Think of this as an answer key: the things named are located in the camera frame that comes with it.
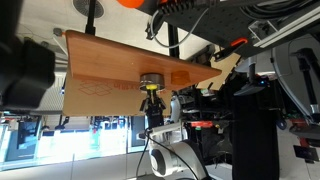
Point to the small yellow object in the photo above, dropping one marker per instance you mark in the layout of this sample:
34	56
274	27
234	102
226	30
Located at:
151	87

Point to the notched plain cardboard piece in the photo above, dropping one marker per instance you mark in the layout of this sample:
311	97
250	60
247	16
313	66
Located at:
226	66

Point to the silver metal pot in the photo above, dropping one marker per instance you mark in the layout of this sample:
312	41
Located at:
151	78

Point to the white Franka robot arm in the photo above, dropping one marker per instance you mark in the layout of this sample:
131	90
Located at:
178	156

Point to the orange ball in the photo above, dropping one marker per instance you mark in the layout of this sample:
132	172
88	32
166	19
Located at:
130	3

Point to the red label plate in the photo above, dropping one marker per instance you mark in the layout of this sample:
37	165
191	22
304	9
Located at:
201	124

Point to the black device with blue light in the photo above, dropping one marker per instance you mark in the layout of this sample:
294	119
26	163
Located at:
250	88

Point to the dark flat box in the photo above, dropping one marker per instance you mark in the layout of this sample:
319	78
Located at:
305	153

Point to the small grey knob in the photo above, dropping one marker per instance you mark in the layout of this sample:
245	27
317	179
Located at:
57	31

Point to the orange translucent block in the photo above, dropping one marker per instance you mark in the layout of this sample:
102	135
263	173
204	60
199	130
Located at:
180	77

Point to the black curtain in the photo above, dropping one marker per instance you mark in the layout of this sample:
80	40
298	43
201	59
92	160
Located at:
255	140

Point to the white curved plastic cover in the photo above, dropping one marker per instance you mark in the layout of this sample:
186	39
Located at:
175	108

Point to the black perforated mounting board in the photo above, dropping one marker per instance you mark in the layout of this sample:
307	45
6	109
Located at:
216	23

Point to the aluminium extrusion rail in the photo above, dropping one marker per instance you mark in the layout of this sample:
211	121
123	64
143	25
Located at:
283	28

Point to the black tripod pole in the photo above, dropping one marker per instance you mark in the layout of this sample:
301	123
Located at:
90	20
173	40

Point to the brown cardboard panel with print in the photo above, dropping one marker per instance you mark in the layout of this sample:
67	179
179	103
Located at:
100	104

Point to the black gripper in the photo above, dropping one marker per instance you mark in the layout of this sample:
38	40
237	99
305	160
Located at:
154	115

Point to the round grey floor vent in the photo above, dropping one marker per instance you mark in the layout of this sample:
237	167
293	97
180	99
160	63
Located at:
87	7

